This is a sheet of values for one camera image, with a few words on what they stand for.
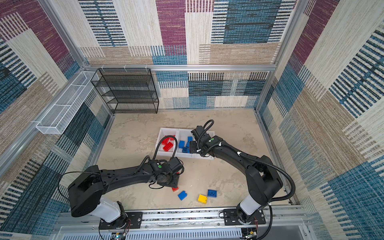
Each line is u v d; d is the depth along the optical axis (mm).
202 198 777
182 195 810
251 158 483
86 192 425
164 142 989
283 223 734
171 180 718
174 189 814
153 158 699
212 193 807
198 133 672
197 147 650
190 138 1023
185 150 967
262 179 440
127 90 1097
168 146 986
